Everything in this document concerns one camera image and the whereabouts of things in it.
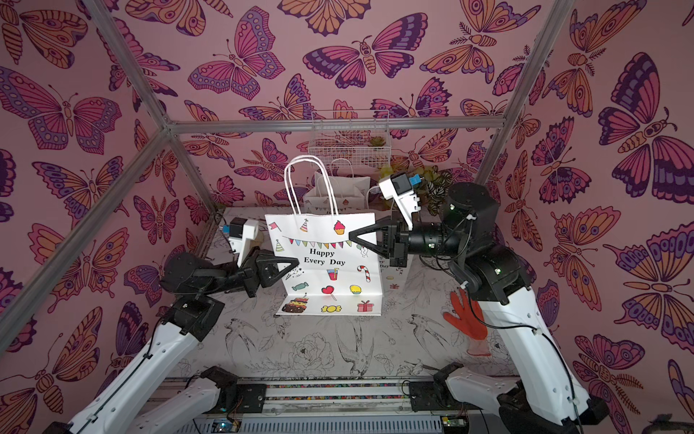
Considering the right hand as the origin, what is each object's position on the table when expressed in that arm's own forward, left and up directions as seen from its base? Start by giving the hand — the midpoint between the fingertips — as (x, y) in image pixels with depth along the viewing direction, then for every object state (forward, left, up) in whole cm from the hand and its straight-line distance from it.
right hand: (356, 234), depth 47 cm
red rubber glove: (+4, -36, -49) cm, 61 cm away
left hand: (-1, +12, -9) cm, 15 cm away
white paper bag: (+46, +3, -31) cm, 55 cm away
